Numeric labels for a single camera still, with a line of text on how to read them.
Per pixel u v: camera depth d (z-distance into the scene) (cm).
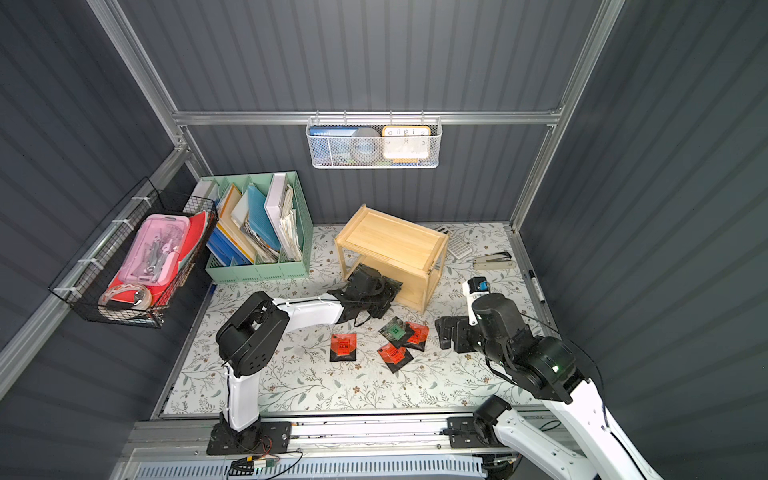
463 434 73
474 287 57
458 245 112
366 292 77
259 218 94
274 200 93
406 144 89
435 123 89
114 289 66
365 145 91
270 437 73
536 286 107
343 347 89
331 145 93
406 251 87
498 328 44
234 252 99
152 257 72
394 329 92
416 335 91
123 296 67
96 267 64
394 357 87
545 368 40
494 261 111
